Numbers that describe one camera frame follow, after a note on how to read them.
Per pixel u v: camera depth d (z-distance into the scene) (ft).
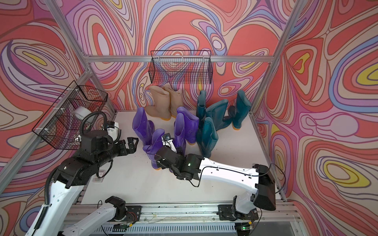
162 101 3.24
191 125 2.70
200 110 2.91
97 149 1.49
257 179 1.34
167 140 1.97
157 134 2.46
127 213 2.38
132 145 1.89
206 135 2.62
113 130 1.85
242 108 2.90
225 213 2.42
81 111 2.48
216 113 2.85
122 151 1.85
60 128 2.31
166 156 1.57
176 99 3.21
